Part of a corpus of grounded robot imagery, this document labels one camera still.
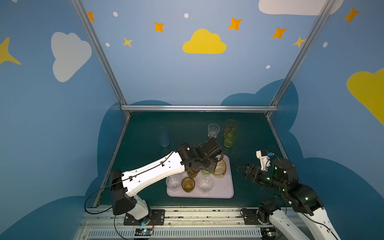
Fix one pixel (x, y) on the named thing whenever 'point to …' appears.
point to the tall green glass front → (230, 135)
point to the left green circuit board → (143, 232)
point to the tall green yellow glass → (233, 123)
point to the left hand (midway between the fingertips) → (214, 165)
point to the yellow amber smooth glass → (220, 169)
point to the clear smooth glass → (213, 129)
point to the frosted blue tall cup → (163, 133)
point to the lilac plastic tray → (222, 188)
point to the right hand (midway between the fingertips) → (242, 167)
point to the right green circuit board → (268, 233)
